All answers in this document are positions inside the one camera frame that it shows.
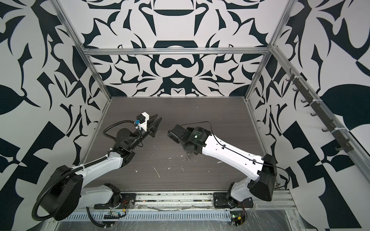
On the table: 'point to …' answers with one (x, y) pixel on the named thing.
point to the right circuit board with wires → (237, 220)
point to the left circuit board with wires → (116, 214)
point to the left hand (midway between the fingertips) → (156, 113)
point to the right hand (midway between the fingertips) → (192, 131)
